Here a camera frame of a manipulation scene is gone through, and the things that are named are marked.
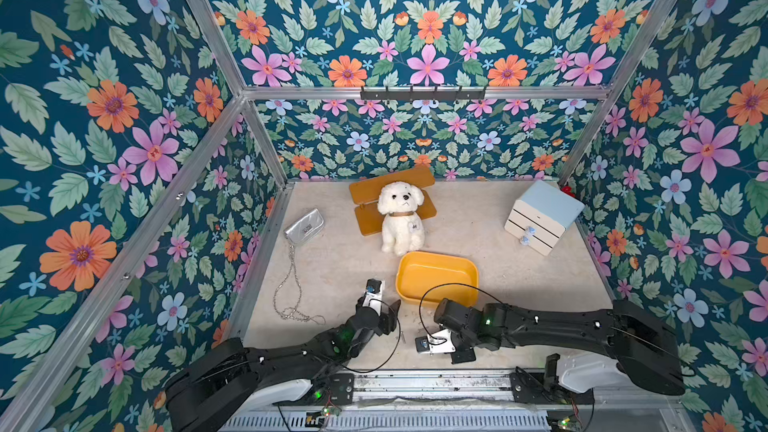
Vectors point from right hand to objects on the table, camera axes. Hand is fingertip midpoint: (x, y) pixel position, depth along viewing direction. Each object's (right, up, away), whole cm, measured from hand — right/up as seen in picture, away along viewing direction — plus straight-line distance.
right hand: (442, 342), depth 79 cm
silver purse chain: (-35, +4, +7) cm, 36 cm away
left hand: (-13, +10, +5) cm, 17 cm away
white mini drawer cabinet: (+32, +33, +13) cm, 48 cm away
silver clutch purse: (-44, +30, +20) cm, 57 cm away
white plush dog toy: (-11, +30, +12) cm, 34 cm away
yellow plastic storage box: (-6, +16, +16) cm, 23 cm away
